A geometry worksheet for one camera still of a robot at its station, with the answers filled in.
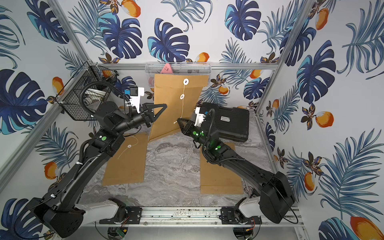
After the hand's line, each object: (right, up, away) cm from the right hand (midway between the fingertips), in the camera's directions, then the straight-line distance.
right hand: (178, 119), depth 71 cm
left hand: (-3, +5, -15) cm, 16 cm away
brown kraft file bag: (+20, -34, +16) cm, 43 cm away
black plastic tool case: (+34, -2, +31) cm, 46 cm away
